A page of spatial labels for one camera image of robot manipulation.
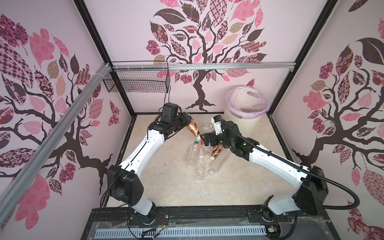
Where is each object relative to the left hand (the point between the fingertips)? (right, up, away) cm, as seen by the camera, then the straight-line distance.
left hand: (189, 121), depth 81 cm
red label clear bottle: (+11, -19, +13) cm, 25 cm away
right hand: (+10, -6, -2) cm, 12 cm away
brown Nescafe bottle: (+17, -19, +13) cm, 28 cm away
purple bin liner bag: (+39, +14, +21) cm, 46 cm away
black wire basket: (-28, +29, +14) cm, 43 cm away
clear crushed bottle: (+6, -30, +7) cm, 31 cm away
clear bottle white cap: (+13, -30, +5) cm, 33 cm away
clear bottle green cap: (+2, -21, +16) cm, 27 cm away
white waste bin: (+37, -4, +12) cm, 39 cm away
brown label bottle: (+2, -3, -2) cm, 5 cm away
